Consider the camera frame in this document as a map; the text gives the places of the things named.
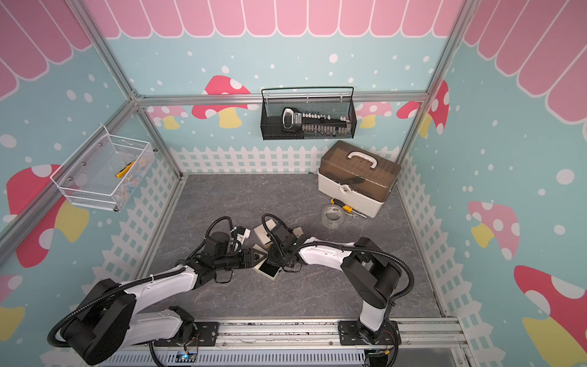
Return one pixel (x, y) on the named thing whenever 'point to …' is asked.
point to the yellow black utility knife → (122, 172)
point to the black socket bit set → (316, 125)
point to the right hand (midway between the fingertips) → (268, 260)
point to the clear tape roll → (332, 215)
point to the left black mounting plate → (209, 336)
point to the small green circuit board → (181, 356)
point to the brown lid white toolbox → (357, 177)
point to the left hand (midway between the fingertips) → (263, 260)
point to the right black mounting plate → (348, 334)
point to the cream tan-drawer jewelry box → (298, 232)
